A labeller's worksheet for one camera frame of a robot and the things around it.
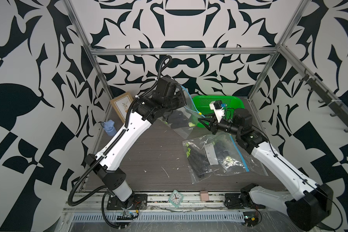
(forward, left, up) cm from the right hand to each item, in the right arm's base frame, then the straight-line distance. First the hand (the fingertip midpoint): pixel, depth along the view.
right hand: (200, 116), depth 70 cm
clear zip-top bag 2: (-9, -8, -24) cm, 27 cm away
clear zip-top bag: (+6, +7, -11) cm, 15 cm away
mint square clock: (-30, +12, -29) cm, 43 cm away
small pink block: (-29, -2, -29) cm, 41 cm away
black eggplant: (-10, -1, -29) cm, 31 cm away
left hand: (+6, +8, +9) cm, 13 cm away
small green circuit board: (-37, +35, -28) cm, 58 cm away
